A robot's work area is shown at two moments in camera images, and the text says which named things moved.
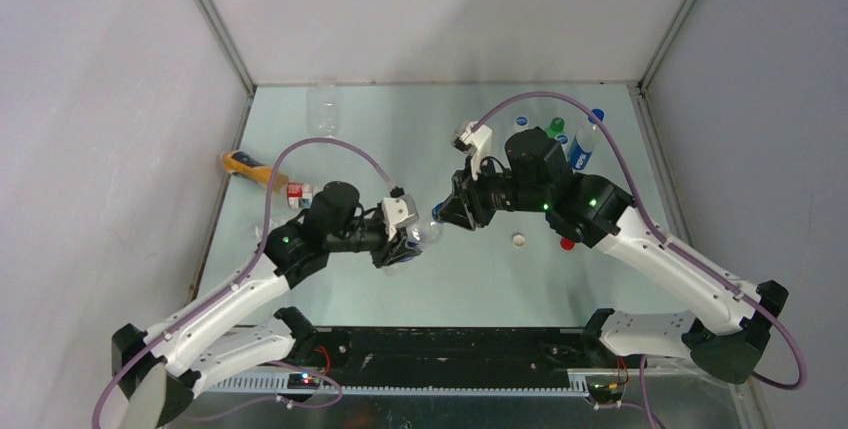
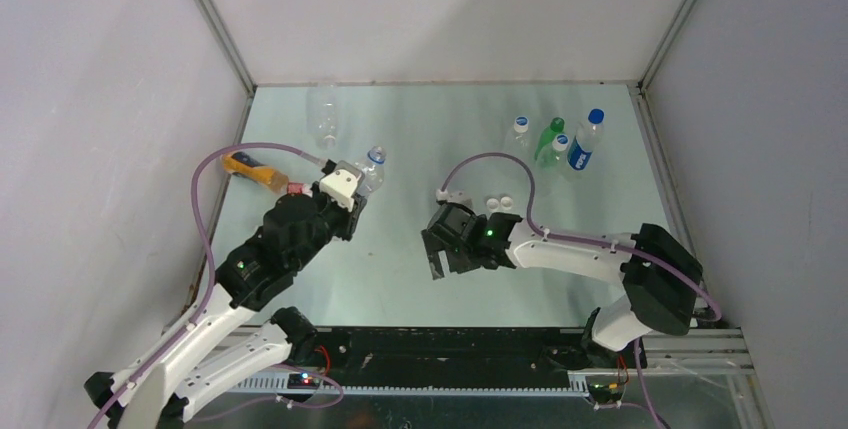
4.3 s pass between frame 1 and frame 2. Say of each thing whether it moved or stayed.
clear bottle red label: stayed
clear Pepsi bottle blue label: moved
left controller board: stayed
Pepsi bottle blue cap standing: stayed
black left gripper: moved
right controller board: stayed
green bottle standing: stayed
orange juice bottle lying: stayed
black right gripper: moved
